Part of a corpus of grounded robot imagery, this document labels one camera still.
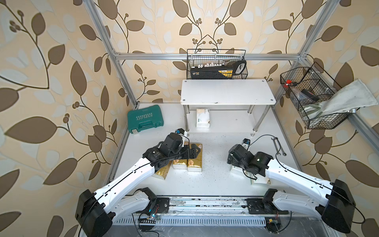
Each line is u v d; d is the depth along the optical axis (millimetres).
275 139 990
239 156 611
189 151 669
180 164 822
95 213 378
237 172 830
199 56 911
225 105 1187
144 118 1050
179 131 705
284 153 918
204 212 737
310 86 806
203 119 964
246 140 724
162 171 800
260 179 770
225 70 811
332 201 399
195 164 811
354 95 589
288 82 845
